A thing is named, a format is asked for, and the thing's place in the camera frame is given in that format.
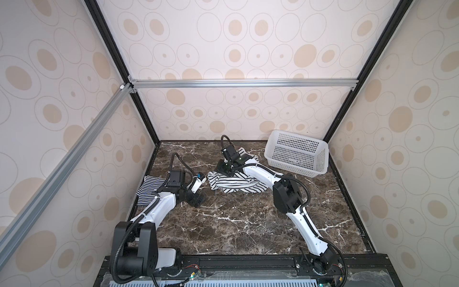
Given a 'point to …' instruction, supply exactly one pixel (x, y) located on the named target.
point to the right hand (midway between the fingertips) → (222, 168)
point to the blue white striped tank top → (150, 184)
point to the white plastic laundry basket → (297, 153)
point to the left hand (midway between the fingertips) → (203, 192)
